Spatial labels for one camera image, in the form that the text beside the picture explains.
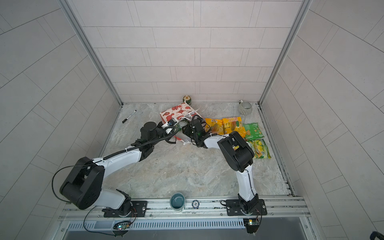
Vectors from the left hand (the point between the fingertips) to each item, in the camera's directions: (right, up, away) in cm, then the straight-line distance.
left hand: (178, 120), depth 83 cm
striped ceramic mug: (+46, +8, +29) cm, 55 cm away
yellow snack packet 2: (+33, -3, +14) cm, 36 cm away
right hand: (+1, -6, +14) cm, 15 cm away
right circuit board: (+36, -48, -14) cm, 62 cm away
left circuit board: (-23, -47, -18) cm, 55 cm away
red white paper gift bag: (+3, -13, +5) cm, 14 cm away
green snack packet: (+47, -8, +14) cm, 49 cm away
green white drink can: (+4, +14, +23) cm, 28 cm away
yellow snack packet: (+23, -4, +14) cm, 27 cm away
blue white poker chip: (+10, -41, -10) cm, 43 cm away
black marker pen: (-43, -2, +22) cm, 48 cm away
